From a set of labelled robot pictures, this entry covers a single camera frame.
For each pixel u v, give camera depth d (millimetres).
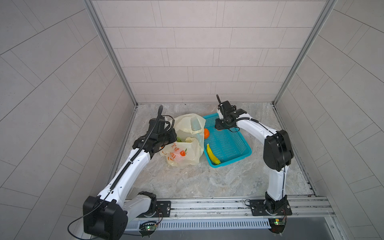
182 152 771
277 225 671
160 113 550
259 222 680
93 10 725
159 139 626
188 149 754
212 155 870
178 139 889
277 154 539
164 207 711
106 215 364
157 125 571
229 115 676
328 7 712
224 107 737
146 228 642
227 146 936
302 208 725
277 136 540
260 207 712
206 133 941
